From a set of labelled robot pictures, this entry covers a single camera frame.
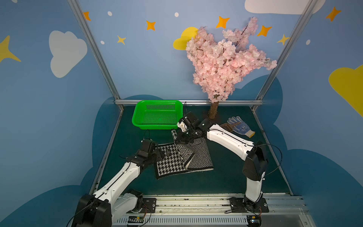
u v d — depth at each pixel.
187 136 0.70
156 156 0.77
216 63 0.70
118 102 1.15
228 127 1.09
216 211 0.74
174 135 0.83
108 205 0.41
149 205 0.75
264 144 0.48
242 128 1.08
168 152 0.93
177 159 0.91
